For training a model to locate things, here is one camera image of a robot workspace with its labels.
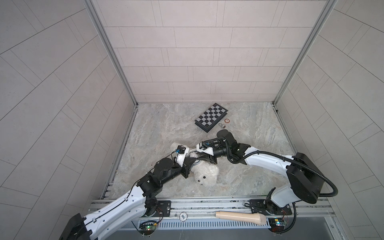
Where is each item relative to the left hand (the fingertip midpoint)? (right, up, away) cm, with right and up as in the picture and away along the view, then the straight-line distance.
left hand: (199, 160), depth 73 cm
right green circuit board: (+36, -28, -5) cm, 46 cm away
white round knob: (-8, -25, -3) cm, 26 cm away
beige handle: (+26, -23, -7) cm, 36 cm away
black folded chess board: (+8, +21, +32) cm, 39 cm away
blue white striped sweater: (-2, -1, +1) cm, 2 cm away
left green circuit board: (-23, -27, -8) cm, 36 cm away
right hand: (-1, +1, +3) cm, 3 cm away
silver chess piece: (+15, +15, +29) cm, 36 cm away
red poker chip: (+20, +18, +34) cm, 43 cm away
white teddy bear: (+3, -7, 0) cm, 8 cm away
